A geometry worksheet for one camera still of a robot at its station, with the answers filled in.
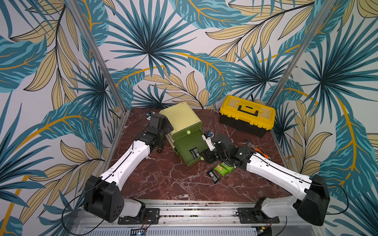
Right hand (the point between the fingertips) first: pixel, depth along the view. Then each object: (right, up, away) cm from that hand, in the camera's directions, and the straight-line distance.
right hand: (204, 151), depth 78 cm
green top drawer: (-9, +11, +5) cm, 15 cm away
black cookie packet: (-5, -3, +10) cm, 11 cm away
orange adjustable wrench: (+35, 0, +22) cm, 41 cm away
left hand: (-22, +13, +4) cm, 25 cm away
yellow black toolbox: (+32, +19, +17) cm, 41 cm away
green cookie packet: (+11, -13, +10) cm, 19 cm away
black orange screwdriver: (-27, -3, +17) cm, 32 cm away
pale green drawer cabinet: (-13, +19, +11) cm, 26 cm away
